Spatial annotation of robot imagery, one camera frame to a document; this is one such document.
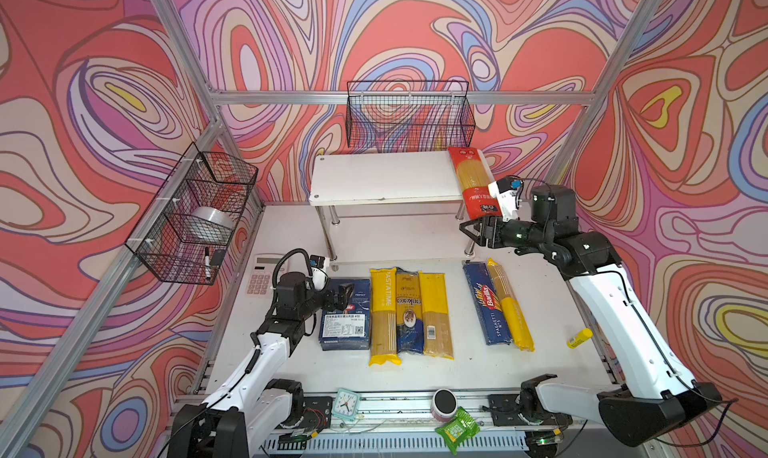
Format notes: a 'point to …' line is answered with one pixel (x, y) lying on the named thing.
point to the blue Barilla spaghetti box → (487, 302)
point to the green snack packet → (459, 430)
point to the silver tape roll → (209, 224)
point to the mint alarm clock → (346, 404)
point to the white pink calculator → (261, 273)
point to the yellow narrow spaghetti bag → (513, 310)
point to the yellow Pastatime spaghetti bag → (383, 311)
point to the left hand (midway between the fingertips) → (341, 280)
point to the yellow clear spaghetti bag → (435, 310)
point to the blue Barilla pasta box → (348, 330)
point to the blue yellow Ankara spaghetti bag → (409, 311)
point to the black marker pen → (207, 263)
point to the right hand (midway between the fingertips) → (470, 233)
